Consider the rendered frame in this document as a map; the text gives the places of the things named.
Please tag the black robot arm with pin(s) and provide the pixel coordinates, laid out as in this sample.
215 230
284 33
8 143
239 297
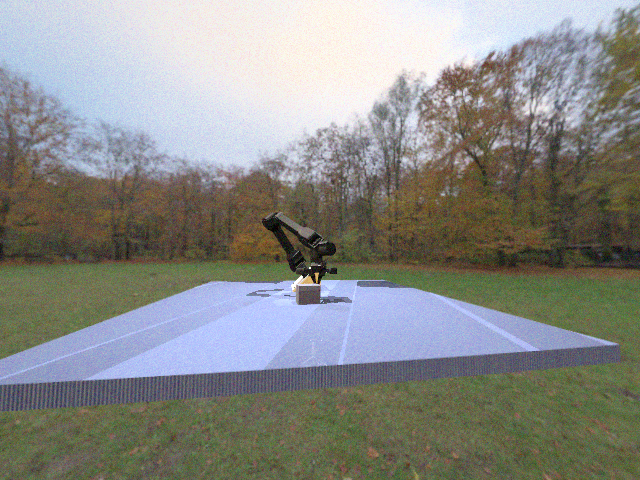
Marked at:
306 236

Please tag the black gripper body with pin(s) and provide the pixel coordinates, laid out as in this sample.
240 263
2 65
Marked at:
331 270

